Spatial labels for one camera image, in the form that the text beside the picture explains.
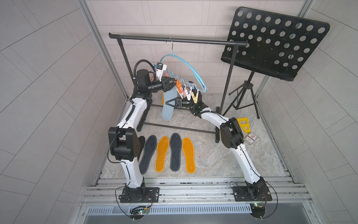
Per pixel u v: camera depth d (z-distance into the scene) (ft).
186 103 2.65
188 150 2.86
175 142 2.97
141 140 3.00
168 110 2.75
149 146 2.90
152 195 2.33
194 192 2.39
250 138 2.98
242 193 2.33
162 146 2.88
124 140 1.58
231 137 2.03
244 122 3.31
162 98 2.69
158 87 2.28
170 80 2.51
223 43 1.86
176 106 2.67
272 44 2.15
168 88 2.35
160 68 2.23
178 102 2.63
